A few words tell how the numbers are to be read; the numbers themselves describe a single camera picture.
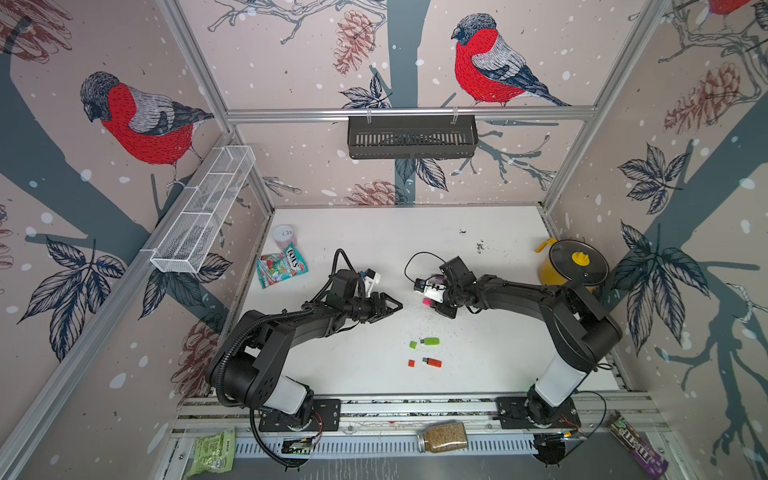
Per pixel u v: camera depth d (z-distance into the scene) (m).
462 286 0.73
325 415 0.73
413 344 0.86
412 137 1.04
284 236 1.07
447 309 0.83
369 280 0.83
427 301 0.90
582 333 0.47
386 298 0.80
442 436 0.67
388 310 0.85
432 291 0.83
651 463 0.66
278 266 1.00
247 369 0.43
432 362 0.82
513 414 0.73
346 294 0.73
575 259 0.88
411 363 0.82
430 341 0.86
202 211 0.78
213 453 0.68
